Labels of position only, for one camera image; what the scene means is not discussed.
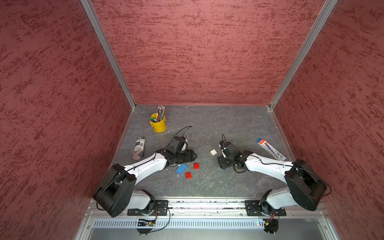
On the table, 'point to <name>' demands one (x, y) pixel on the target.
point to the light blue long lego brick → (181, 168)
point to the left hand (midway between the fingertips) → (192, 160)
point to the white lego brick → (213, 152)
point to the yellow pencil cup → (159, 126)
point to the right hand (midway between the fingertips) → (223, 163)
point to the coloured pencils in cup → (161, 111)
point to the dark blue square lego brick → (224, 169)
